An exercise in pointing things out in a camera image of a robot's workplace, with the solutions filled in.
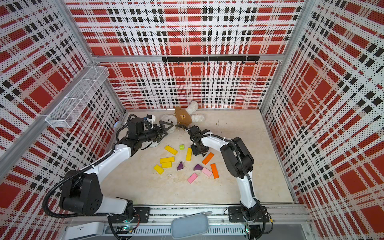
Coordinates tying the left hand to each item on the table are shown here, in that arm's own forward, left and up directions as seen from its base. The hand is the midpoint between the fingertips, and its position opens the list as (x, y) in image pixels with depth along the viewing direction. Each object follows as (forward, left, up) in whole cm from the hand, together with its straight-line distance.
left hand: (173, 128), depth 82 cm
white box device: (-46, +36, -14) cm, 60 cm away
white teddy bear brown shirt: (+22, -3, -15) cm, 27 cm away
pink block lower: (-20, -11, -22) cm, 31 cm away
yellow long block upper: (-1, +5, -22) cm, 22 cm away
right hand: (-3, -15, -20) cm, 26 cm away
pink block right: (-16, -19, -22) cm, 33 cm away
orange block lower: (-16, -24, -21) cm, 36 cm away
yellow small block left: (-15, +10, -21) cm, 27 cm away
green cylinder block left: (0, -2, -21) cm, 21 cm away
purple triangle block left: (-14, -3, -19) cm, 24 cm away
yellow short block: (-12, +5, -21) cm, 25 cm away
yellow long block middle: (-9, +5, -21) cm, 23 cm away
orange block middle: (-8, -20, -22) cm, 31 cm away
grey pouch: (-44, -10, -18) cm, 48 cm away
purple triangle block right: (-14, -14, -20) cm, 28 cm away
